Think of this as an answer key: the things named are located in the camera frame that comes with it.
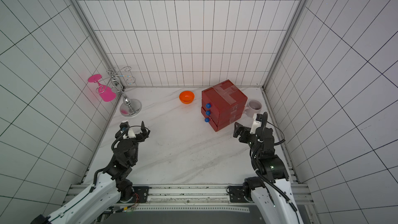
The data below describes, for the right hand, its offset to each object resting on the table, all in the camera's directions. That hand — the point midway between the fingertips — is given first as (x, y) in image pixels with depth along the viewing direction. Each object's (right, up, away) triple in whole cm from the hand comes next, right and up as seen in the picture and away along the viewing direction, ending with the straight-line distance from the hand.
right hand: (243, 122), depth 73 cm
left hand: (-56, -2, +6) cm, 57 cm away
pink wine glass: (-81, +14, +23) cm, 86 cm away
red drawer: (-16, +3, +16) cm, 23 cm away
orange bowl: (-31, +13, +36) cm, 49 cm away
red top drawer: (-17, +10, +12) cm, 23 cm away
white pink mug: (+16, +6, +30) cm, 34 cm away
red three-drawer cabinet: (-9, +8, +9) cm, 15 cm away
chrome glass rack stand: (-71, +6, +32) cm, 78 cm away
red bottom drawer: (-15, -2, +21) cm, 26 cm away
